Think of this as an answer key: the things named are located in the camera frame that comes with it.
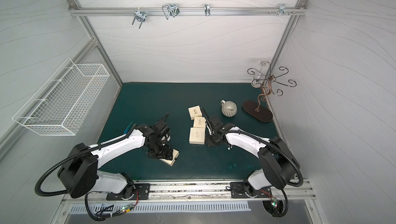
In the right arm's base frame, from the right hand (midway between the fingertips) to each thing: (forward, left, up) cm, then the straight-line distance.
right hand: (209, 141), depth 88 cm
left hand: (-12, +22, +2) cm, 25 cm away
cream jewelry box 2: (+12, +6, 0) cm, 14 cm away
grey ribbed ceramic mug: (+25, -13, -2) cm, 28 cm away
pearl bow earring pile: (-2, -12, -3) cm, 12 cm away
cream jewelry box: (-9, +18, +1) cm, 20 cm away
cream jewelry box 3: (+3, +7, -1) cm, 8 cm away
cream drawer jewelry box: (+20, +10, 0) cm, 23 cm away
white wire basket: (0, +68, +30) cm, 74 cm away
